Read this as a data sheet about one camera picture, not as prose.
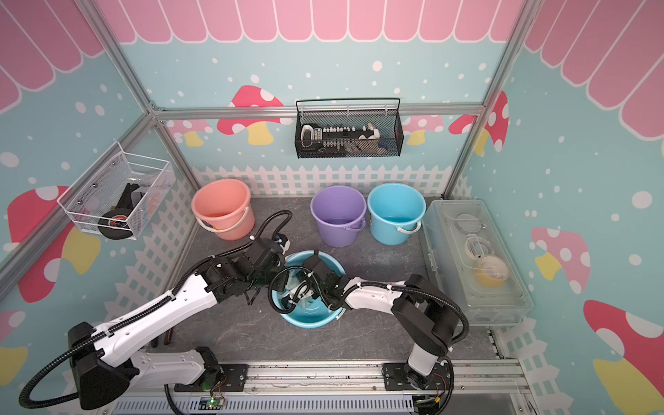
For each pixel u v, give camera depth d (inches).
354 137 34.5
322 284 25.9
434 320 17.8
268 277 24.1
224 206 38.0
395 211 41.7
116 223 26.8
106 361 15.7
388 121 38.0
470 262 32.6
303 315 33.7
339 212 42.8
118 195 29.0
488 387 29.2
